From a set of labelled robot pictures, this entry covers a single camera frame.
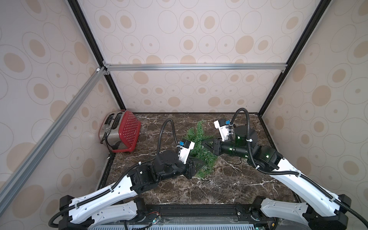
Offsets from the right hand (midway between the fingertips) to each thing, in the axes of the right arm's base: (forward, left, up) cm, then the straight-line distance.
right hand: (207, 141), depth 63 cm
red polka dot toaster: (+15, +52, -15) cm, 56 cm away
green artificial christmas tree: (+1, +4, +3) cm, 5 cm away
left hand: (-10, 0, -2) cm, 11 cm away
